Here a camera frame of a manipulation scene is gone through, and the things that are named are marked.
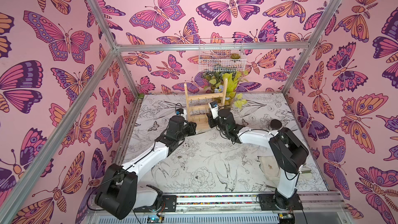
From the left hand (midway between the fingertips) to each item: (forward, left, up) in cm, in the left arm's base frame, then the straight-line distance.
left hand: (197, 123), depth 85 cm
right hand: (+9, -7, 0) cm, 12 cm away
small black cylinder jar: (+7, -49, -11) cm, 50 cm away
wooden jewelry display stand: (+11, 0, +2) cm, 11 cm away
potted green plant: (+23, -8, +10) cm, 27 cm away
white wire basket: (+44, -16, +10) cm, 48 cm away
